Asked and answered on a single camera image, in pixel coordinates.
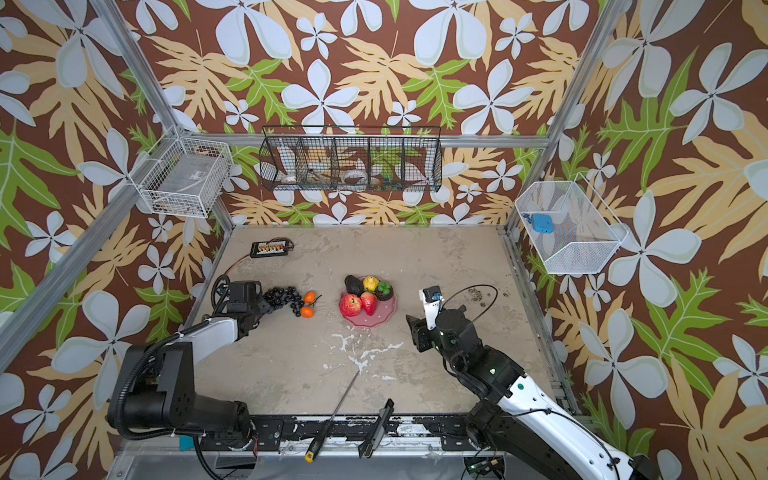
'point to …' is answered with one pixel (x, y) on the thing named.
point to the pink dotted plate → (384, 311)
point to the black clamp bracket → (377, 430)
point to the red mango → (369, 302)
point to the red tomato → (350, 305)
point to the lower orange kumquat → (307, 312)
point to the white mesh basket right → (569, 226)
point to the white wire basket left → (181, 176)
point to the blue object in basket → (542, 223)
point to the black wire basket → (347, 158)
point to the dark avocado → (354, 285)
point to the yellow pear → (370, 282)
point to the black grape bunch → (279, 297)
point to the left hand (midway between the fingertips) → (257, 299)
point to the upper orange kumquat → (309, 296)
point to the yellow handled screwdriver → (324, 430)
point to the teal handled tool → (186, 442)
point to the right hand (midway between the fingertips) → (412, 314)
